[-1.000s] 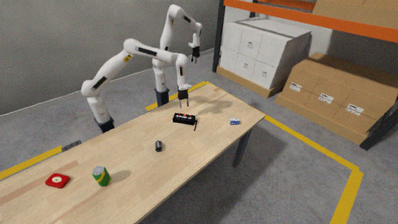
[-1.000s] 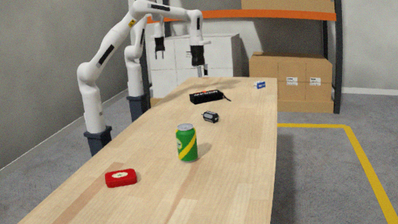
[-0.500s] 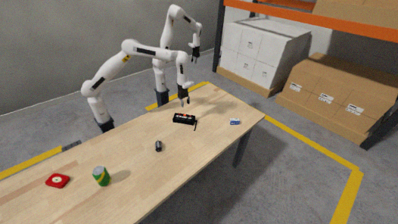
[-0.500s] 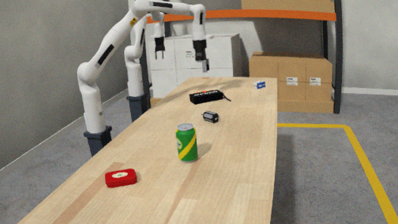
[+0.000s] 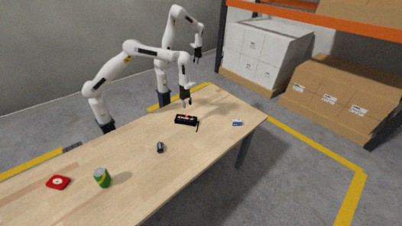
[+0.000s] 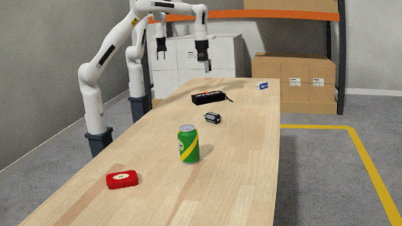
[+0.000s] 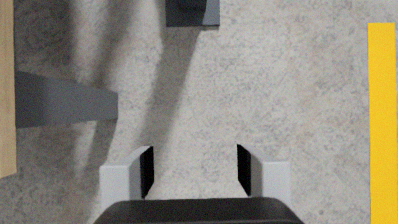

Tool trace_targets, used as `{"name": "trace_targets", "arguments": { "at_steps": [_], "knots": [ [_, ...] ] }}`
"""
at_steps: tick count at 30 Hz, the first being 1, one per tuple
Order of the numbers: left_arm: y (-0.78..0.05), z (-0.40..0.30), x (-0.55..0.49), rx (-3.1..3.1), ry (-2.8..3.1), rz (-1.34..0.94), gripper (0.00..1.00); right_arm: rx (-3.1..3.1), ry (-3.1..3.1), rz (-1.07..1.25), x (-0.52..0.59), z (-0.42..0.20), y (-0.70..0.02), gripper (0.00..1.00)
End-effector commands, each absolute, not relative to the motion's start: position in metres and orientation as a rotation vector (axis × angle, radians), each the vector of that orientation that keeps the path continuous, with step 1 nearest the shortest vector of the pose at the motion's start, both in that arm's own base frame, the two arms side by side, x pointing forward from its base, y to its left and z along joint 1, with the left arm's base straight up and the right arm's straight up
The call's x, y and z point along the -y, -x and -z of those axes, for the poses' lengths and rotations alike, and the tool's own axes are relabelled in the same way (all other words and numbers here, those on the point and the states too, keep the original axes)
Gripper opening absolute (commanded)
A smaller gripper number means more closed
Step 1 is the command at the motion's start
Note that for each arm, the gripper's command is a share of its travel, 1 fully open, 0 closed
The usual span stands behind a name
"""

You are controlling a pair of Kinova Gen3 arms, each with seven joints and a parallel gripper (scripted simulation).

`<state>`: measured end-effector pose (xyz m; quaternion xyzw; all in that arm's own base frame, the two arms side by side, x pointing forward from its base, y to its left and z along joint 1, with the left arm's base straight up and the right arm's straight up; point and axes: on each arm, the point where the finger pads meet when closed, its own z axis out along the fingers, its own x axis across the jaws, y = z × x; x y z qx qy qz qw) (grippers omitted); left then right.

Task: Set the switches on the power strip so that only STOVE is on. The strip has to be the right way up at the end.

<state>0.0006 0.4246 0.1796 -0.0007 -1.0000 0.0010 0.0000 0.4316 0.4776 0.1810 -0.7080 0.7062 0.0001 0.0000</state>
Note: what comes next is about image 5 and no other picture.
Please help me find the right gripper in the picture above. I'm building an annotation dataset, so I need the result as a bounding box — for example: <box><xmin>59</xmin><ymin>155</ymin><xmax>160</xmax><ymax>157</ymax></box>
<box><xmin>179</xmin><ymin>78</ymin><xmax>196</xmax><ymax>108</ymax></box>

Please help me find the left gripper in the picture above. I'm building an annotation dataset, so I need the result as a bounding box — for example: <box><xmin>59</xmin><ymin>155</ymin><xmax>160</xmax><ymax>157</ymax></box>
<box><xmin>190</xmin><ymin>41</ymin><xmax>202</xmax><ymax>64</ymax></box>

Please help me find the green drink can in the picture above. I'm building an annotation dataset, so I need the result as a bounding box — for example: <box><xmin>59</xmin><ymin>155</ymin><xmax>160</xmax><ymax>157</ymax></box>
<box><xmin>93</xmin><ymin>167</ymin><xmax>112</xmax><ymax>189</ymax></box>

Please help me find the black power strip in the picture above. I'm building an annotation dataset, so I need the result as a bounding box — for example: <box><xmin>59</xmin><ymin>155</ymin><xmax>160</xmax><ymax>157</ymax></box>
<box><xmin>174</xmin><ymin>114</ymin><xmax>199</xmax><ymax>132</ymax></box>

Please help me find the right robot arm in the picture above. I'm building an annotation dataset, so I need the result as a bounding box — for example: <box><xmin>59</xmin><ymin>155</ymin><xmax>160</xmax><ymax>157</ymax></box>
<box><xmin>82</xmin><ymin>40</ymin><xmax>190</xmax><ymax>124</ymax></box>

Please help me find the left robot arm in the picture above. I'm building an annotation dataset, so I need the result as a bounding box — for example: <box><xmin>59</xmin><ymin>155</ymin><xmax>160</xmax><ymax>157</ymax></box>
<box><xmin>154</xmin><ymin>5</ymin><xmax>205</xmax><ymax>92</ymax></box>

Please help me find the red mint tin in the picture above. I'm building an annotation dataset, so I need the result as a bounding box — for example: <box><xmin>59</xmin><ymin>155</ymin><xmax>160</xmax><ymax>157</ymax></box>
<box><xmin>45</xmin><ymin>175</ymin><xmax>71</xmax><ymax>191</ymax></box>

